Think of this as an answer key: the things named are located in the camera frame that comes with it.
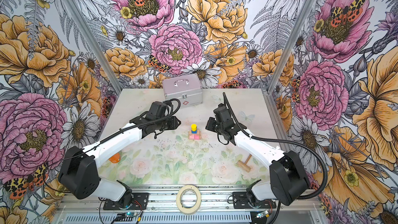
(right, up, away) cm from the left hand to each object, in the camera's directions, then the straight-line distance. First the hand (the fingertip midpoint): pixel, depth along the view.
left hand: (178, 126), depth 85 cm
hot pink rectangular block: (+10, -7, +9) cm, 15 cm away
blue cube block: (+8, -4, +6) cm, 11 cm away
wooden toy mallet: (+35, -20, -1) cm, 41 cm away
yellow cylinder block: (+8, -1, +3) cm, 9 cm away
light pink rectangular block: (+7, -7, +9) cm, 14 cm away
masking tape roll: (+8, -35, -15) cm, 39 cm away
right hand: (+16, 0, 0) cm, 16 cm away
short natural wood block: (+11, -5, +7) cm, 14 cm away
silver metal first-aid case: (+3, +22, +19) cm, 29 cm away
